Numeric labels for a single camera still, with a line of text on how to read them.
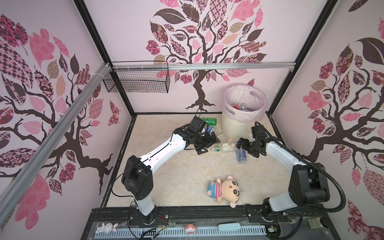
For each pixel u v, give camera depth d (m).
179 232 0.70
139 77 0.95
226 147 0.95
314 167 0.43
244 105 1.04
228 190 0.75
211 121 1.07
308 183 0.44
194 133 0.63
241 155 0.90
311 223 0.70
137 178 0.44
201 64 0.94
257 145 0.67
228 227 0.68
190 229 0.66
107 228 0.68
